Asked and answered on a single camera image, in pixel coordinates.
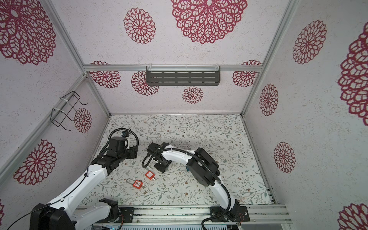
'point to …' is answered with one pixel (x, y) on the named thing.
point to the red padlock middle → (150, 175)
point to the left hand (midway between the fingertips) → (132, 150)
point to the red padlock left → (138, 184)
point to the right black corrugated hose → (221, 182)
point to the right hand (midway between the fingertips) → (162, 165)
